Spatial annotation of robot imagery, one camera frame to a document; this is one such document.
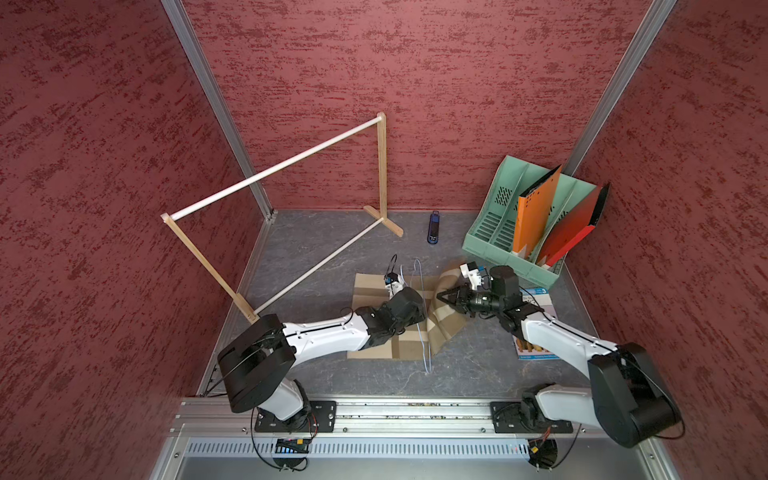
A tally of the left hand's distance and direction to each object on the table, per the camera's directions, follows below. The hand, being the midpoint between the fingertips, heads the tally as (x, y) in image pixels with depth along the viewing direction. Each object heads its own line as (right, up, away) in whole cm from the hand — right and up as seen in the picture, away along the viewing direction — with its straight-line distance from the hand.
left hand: (420, 312), depth 84 cm
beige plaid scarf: (+4, -6, -1) cm, 7 cm away
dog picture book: (+30, -11, 0) cm, 32 cm away
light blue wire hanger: (0, -6, +3) cm, 6 cm away
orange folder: (+34, +29, +2) cm, 45 cm away
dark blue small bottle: (+8, +25, +33) cm, 42 cm away
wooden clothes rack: (-58, 0, +12) cm, 59 cm away
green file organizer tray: (+30, +22, +28) cm, 46 cm away
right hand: (+4, +3, -2) cm, 6 cm away
